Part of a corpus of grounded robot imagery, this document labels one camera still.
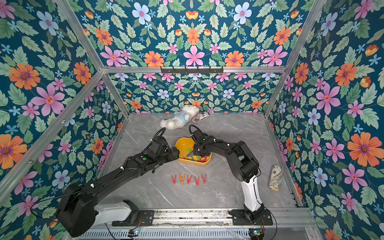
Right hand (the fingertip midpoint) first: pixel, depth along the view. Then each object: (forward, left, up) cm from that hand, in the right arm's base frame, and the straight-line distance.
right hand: (198, 152), depth 98 cm
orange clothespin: (-18, +8, 0) cm, 20 cm away
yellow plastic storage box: (+5, +9, 0) cm, 10 cm away
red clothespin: (-19, +13, 0) cm, 23 cm away
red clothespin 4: (-18, -5, 0) cm, 19 cm away
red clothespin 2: (-18, +5, 0) cm, 19 cm away
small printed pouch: (+30, -1, +3) cm, 31 cm away
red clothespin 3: (-19, 0, -1) cm, 19 cm away
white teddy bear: (+24, +14, +8) cm, 29 cm away
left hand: (-8, +12, +12) cm, 18 cm away
